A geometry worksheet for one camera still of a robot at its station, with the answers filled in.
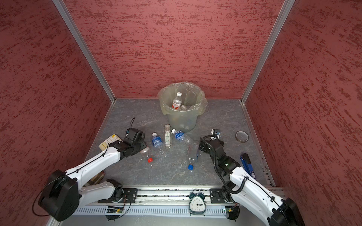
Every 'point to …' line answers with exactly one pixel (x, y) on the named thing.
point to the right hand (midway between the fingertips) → (206, 142)
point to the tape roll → (242, 136)
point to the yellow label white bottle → (183, 108)
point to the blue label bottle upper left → (157, 141)
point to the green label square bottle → (168, 142)
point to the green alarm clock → (197, 203)
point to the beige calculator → (104, 145)
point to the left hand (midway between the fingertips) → (144, 146)
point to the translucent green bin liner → (193, 96)
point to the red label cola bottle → (147, 151)
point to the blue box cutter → (247, 164)
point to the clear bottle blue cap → (193, 151)
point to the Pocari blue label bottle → (182, 136)
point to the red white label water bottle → (177, 101)
